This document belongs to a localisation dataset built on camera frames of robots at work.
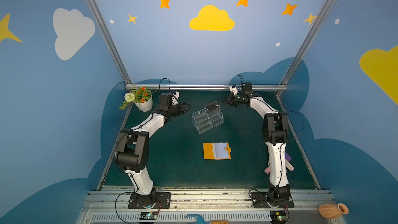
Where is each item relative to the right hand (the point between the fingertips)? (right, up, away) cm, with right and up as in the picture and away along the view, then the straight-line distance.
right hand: (221, 99), depth 102 cm
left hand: (-20, -5, -10) cm, 23 cm away
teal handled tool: (-14, -57, -32) cm, 67 cm away
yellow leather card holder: (-6, -32, -11) cm, 34 cm away
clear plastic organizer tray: (-8, -12, -1) cm, 14 cm away
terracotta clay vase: (+43, -50, -37) cm, 76 cm away
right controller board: (+23, -57, -31) cm, 68 cm away
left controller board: (-38, -56, -31) cm, 75 cm away
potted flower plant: (-52, +2, -3) cm, 52 cm away
